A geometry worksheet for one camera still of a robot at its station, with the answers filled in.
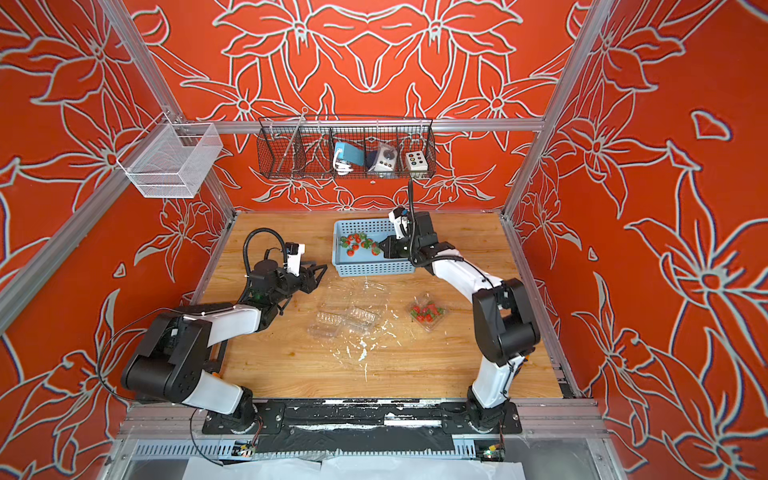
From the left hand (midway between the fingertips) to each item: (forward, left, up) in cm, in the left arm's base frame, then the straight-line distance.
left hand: (321, 263), depth 89 cm
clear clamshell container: (-12, -13, -13) cm, 22 cm away
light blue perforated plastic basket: (+15, -8, -12) cm, 20 cm away
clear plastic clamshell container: (-8, -33, -11) cm, 36 cm away
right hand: (+5, -15, +4) cm, 17 cm away
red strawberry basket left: (+14, -6, -12) cm, 19 cm away
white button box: (+31, -28, +17) cm, 45 cm away
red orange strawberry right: (+5, -16, +1) cm, 16 cm away
